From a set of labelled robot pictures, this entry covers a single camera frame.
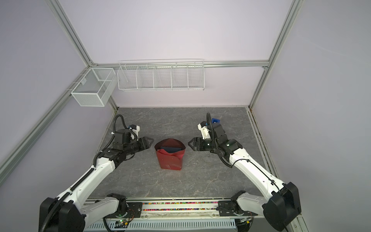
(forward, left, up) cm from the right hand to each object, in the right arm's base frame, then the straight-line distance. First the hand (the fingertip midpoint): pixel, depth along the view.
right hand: (193, 144), depth 77 cm
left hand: (+3, +24, -3) cm, 25 cm away
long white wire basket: (+48, +22, +12) cm, 54 cm away
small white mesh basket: (+42, +68, +7) cm, 80 cm away
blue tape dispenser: (+28, -15, -13) cm, 34 cm away
